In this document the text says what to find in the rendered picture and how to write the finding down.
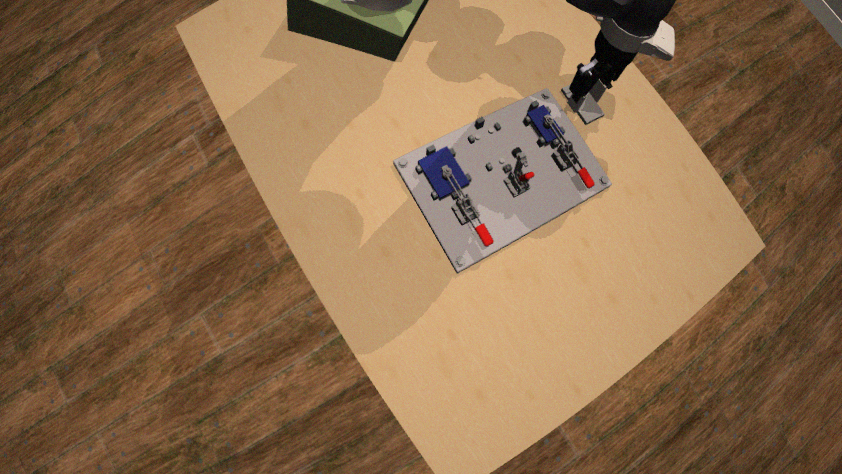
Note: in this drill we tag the blue metal block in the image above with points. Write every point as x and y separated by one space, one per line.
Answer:
537 121

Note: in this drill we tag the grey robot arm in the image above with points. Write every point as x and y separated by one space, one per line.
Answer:
634 28

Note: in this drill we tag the blue rectangular plate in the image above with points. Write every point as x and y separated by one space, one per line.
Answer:
431 167

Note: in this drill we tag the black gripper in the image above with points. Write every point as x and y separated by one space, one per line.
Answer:
605 58

